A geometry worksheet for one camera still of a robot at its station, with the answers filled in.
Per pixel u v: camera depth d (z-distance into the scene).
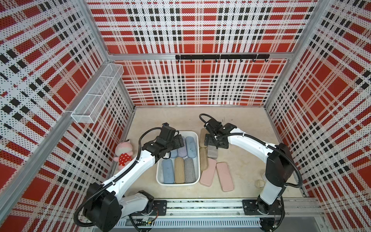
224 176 0.83
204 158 0.86
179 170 0.82
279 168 0.46
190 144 0.96
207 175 0.82
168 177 0.82
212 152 0.92
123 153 0.87
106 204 0.38
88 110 0.69
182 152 0.91
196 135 0.95
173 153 0.91
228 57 0.88
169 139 0.63
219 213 0.73
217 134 0.62
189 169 0.84
